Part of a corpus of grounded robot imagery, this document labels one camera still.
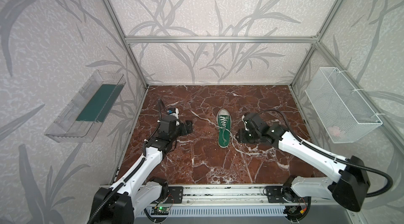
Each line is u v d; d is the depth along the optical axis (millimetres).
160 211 716
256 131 594
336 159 427
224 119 966
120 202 391
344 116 615
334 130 731
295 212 735
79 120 631
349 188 384
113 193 398
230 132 918
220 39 974
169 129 619
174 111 740
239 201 732
